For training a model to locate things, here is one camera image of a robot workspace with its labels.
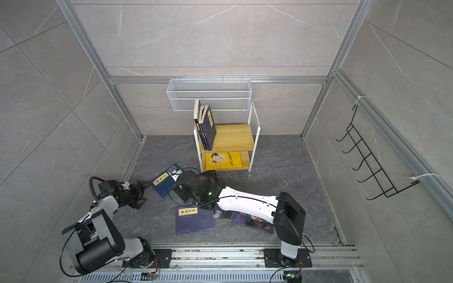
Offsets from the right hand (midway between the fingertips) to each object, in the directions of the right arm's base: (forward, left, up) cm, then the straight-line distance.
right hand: (182, 180), depth 75 cm
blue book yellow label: (+10, +15, -20) cm, 27 cm away
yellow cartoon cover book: (+22, -17, -16) cm, 32 cm away
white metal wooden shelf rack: (+19, -23, 0) cm, 30 cm away
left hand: (+4, +20, -14) cm, 25 cm away
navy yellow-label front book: (-10, -2, -20) cm, 22 cm away
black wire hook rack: (-9, -76, +11) cm, 77 cm away
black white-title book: (-8, -16, -19) cm, 26 cm away
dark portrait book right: (-11, -29, -20) cm, 37 cm away
